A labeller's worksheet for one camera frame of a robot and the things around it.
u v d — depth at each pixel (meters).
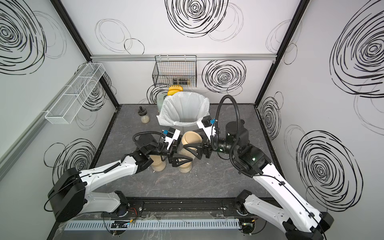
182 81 0.88
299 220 0.37
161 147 0.60
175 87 1.02
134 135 0.52
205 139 0.52
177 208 0.75
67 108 0.73
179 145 0.60
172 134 0.55
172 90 0.99
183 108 0.94
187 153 0.54
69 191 0.41
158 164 0.76
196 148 0.50
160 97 1.03
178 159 0.59
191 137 0.59
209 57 1.70
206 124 0.49
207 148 0.50
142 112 1.02
